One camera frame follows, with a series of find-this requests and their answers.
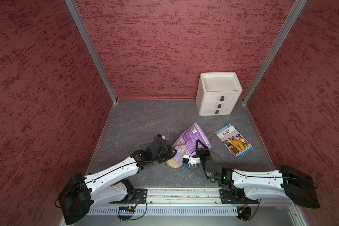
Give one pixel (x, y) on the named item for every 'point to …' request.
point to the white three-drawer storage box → (217, 93)
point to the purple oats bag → (186, 144)
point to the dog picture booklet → (234, 141)
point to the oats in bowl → (173, 163)
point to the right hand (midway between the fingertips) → (200, 141)
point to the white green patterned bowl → (181, 166)
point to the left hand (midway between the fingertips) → (175, 155)
